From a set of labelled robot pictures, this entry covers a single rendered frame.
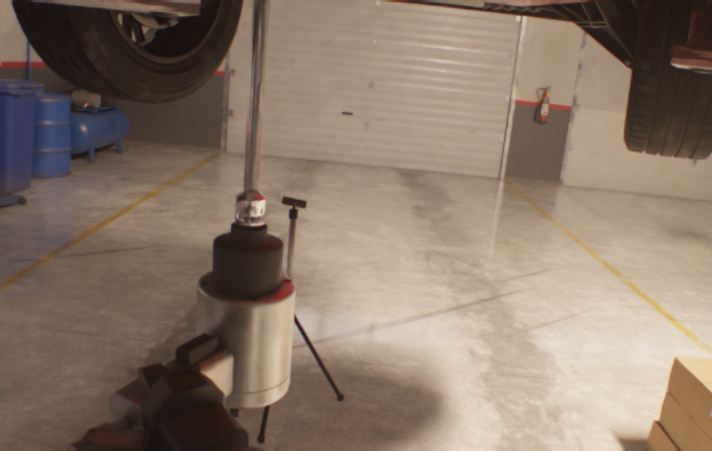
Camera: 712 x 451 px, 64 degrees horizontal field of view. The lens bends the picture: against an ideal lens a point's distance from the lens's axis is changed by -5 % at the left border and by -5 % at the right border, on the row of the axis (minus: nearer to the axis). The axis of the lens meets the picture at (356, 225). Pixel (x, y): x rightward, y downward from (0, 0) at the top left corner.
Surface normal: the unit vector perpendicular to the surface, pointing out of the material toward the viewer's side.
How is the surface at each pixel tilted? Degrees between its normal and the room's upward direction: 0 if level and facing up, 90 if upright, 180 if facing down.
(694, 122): 134
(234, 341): 92
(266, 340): 92
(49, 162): 90
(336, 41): 90
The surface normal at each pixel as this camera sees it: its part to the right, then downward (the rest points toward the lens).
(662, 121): -0.36, 0.84
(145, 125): -0.01, 0.25
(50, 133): 0.63, 0.25
